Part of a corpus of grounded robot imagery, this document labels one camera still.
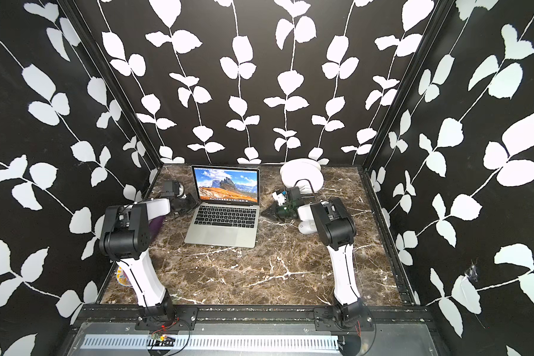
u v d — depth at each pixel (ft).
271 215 3.06
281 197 3.28
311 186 3.27
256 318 2.45
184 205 2.97
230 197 3.33
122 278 2.60
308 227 3.11
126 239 1.73
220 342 2.30
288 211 3.01
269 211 3.26
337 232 1.94
